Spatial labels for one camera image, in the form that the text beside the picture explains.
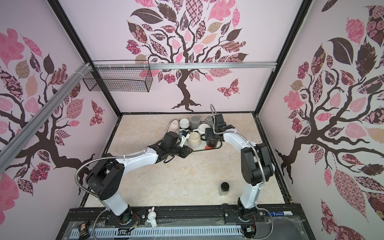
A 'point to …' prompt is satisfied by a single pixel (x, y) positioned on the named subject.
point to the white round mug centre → (201, 128)
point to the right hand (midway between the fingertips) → (212, 131)
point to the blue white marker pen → (276, 213)
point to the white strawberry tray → (203, 146)
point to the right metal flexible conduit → (271, 224)
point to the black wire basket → (121, 79)
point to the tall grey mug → (195, 121)
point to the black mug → (212, 142)
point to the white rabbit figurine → (151, 216)
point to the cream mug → (194, 140)
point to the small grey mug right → (209, 120)
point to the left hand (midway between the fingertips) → (191, 152)
